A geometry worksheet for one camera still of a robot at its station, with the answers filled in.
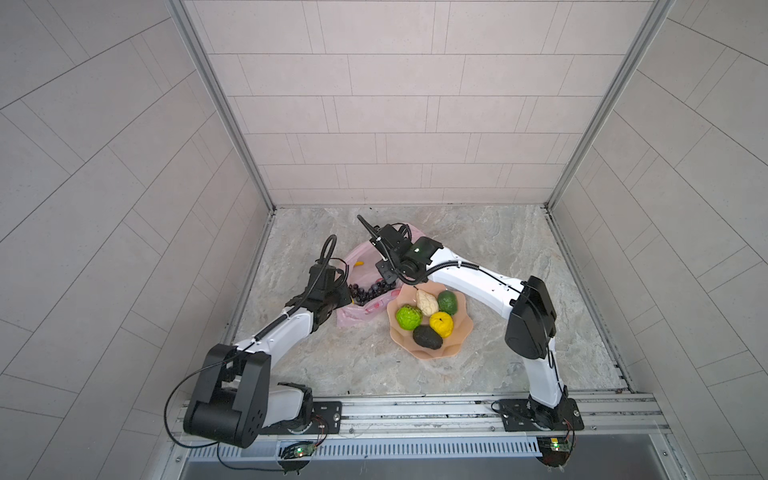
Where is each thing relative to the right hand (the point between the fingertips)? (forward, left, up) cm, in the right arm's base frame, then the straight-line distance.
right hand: (386, 265), depth 85 cm
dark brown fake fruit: (-19, -10, -8) cm, 22 cm away
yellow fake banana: (+2, +8, -1) cm, 8 cm away
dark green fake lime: (-10, -17, -6) cm, 21 cm away
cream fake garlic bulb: (-9, -11, -7) cm, 16 cm away
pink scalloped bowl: (-18, -4, -10) cm, 21 cm away
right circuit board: (-44, -37, -15) cm, 59 cm away
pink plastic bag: (+5, +8, -11) cm, 14 cm away
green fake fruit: (-13, -5, -6) cm, 16 cm away
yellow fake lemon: (-15, -14, -7) cm, 22 cm away
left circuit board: (-41, +21, -10) cm, 47 cm away
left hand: (-1, +10, -8) cm, 13 cm away
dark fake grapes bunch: (-4, +8, -9) cm, 13 cm away
